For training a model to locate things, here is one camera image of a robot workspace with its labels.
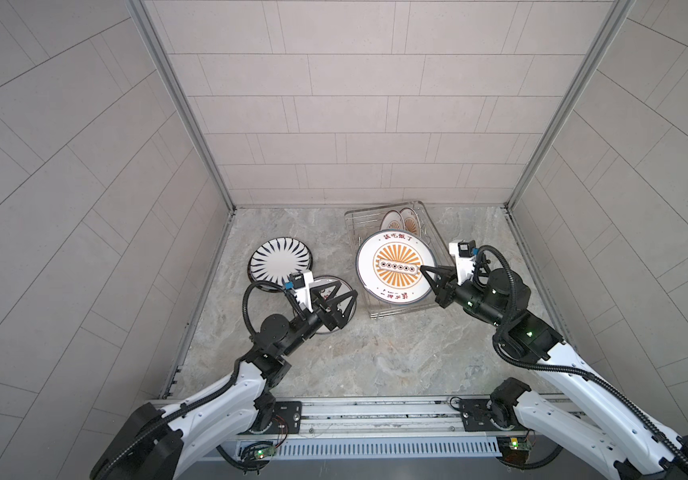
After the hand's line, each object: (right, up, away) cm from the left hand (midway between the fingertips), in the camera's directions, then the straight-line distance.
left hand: (355, 293), depth 69 cm
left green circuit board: (-20, -34, -4) cm, 39 cm away
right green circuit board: (+38, -35, 0) cm, 52 cm away
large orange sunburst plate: (+8, +6, +1) cm, 10 cm away
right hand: (+15, +5, -2) cm, 16 cm away
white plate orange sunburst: (+12, +18, +28) cm, 36 cm away
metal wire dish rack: (+3, +18, +43) cm, 46 cm away
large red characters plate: (-4, -4, +23) cm, 24 cm away
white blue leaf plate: (-27, +5, +30) cm, 41 cm away
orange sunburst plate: (+18, +18, +28) cm, 38 cm away
